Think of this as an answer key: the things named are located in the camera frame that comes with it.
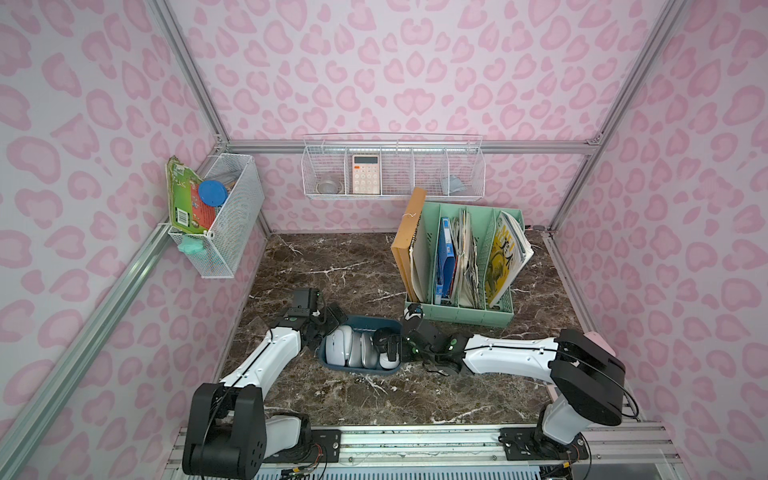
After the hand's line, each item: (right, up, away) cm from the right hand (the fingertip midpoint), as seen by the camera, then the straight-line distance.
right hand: (395, 346), depth 84 cm
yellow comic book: (+33, +26, 0) cm, 42 cm away
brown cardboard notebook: (+3, +28, -12) cm, 31 cm away
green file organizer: (+28, +35, +10) cm, 46 cm away
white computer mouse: (-2, -5, -1) cm, 5 cm away
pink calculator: (-9, +51, +11) cm, 53 cm away
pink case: (+60, 0, +5) cm, 61 cm away
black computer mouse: (-4, +2, +2) cm, 5 cm away
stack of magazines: (+21, +28, +3) cm, 35 cm away
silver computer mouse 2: (-7, -3, +1) cm, 8 cm away
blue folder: (+15, +23, +2) cm, 27 cm away
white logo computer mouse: (-17, -1, +2) cm, 17 cm away
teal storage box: (-8, +4, +8) cm, 12 cm away
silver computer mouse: (-11, -2, +1) cm, 12 cm away
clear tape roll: (-21, +47, +11) cm, 53 cm away
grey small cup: (+19, +49, +16) cm, 55 cm away
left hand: (-18, +7, +5) cm, 20 cm away
